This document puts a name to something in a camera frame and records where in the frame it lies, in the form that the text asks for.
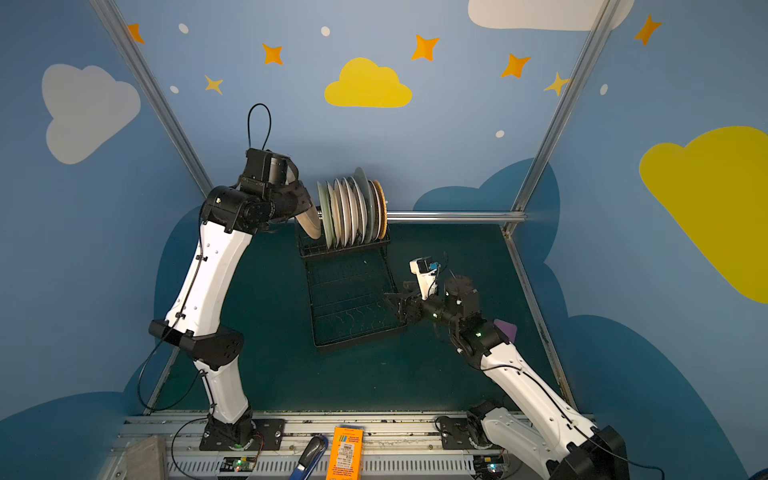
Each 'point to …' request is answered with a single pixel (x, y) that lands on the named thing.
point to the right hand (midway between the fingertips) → (398, 287)
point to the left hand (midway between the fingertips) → (310, 195)
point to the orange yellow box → (346, 454)
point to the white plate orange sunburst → (376, 208)
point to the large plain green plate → (367, 199)
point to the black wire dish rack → (347, 287)
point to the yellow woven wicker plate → (383, 211)
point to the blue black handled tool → (311, 458)
